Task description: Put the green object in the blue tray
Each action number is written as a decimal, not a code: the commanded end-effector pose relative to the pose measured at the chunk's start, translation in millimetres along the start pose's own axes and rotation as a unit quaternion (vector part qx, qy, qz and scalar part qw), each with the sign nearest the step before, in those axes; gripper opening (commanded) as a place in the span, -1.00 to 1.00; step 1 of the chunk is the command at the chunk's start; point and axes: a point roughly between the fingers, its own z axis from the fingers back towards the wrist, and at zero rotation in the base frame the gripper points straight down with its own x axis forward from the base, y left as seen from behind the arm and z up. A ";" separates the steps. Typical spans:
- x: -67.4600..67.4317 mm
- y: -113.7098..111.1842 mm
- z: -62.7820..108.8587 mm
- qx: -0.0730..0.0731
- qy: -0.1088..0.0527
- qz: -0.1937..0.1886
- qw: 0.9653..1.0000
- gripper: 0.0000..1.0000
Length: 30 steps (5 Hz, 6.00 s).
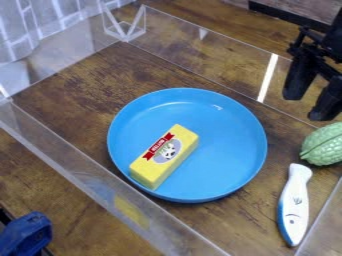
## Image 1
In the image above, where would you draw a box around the clear acrylic enclosure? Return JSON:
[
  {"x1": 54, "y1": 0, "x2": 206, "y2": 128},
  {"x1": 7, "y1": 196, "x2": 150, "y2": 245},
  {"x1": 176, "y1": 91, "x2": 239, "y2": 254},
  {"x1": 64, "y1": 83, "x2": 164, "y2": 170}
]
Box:
[{"x1": 0, "y1": 0, "x2": 342, "y2": 256}]

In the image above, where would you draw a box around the yellow butter block toy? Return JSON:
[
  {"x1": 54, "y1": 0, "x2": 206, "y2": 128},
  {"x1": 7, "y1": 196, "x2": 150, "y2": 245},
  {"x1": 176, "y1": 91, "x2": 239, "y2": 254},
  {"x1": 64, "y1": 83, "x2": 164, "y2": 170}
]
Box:
[{"x1": 130, "y1": 124, "x2": 199, "y2": 190}]

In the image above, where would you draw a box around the blue round plate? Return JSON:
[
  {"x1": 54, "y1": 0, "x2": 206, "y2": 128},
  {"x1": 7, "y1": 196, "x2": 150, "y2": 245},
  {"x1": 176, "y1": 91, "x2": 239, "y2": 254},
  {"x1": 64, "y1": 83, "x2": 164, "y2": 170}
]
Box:
[{"x1": 107, "y1": 88, "x2": 267, "y2": 203}]

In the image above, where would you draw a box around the white patterned curtain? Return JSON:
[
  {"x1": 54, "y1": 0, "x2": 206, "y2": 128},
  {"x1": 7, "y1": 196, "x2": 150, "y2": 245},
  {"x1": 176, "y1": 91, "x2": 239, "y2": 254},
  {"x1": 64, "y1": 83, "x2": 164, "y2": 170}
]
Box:
[{"x1": 0, "y1": 0, "x2": 136, "y2": 65}]

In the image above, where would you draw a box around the green bitter gourd toy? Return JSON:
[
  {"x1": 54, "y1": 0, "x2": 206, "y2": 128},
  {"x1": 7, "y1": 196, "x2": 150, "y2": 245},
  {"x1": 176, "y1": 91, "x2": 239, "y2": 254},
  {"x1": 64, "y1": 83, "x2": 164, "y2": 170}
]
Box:
[{"x1": 299, "y1": 122, "x2": 342, "y2": 166}]

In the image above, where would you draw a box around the blue clamp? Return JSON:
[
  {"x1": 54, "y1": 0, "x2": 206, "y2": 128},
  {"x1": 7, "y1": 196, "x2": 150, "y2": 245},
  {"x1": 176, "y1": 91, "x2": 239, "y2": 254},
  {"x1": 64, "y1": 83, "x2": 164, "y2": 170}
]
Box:
[{"x1": 0, "y1": 211, "x2": 52, "y2": 256}]

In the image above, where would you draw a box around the white and blue fish toy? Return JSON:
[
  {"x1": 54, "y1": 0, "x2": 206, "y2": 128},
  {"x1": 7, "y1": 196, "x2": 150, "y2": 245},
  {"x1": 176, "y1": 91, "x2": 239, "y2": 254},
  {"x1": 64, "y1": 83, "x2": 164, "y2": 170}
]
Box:
[{"x1": 277, "y1": 163, "x2": 313, "y2": 247}]

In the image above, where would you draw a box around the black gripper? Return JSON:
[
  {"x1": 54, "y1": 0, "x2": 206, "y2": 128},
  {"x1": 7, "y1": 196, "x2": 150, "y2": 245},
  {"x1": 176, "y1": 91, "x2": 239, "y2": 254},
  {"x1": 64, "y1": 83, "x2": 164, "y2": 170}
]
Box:
[{"x1": 282, "y1": 7, "x2": 342, "y2": 121}]

